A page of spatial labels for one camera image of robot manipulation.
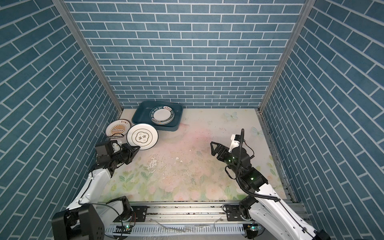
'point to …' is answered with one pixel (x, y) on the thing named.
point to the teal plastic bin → (141, 110)
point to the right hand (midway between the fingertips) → (214, 144)
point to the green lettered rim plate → (162, 115)
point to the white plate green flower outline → (142, 135)
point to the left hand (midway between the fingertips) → (140, 145)
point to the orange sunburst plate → (118, 128)
